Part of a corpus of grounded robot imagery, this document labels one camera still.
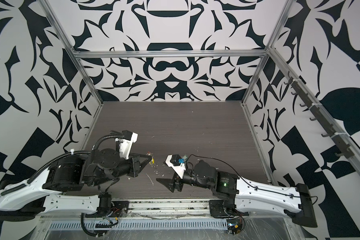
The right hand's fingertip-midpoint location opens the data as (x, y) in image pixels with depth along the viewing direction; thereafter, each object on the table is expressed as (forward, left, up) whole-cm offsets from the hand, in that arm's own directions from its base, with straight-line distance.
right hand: (162, 171), depth 60 cm
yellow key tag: (+2, +3, +5) cm, 6 cm away
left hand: (+2, +2, +9) cm, 10 cm away
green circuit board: (-16, -32, -28) cm, 45 cm away
